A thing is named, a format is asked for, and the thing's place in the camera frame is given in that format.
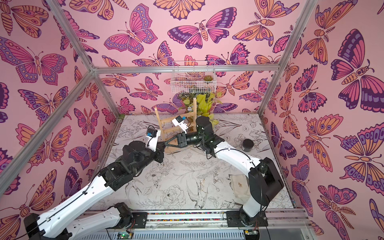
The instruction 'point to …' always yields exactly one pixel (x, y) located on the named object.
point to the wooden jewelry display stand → (172, 132)
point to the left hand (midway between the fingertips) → (168, 141)
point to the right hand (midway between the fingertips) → (167, 144)
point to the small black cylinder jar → (247, 144)
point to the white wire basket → (193, 77)
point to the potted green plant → (204, 102)
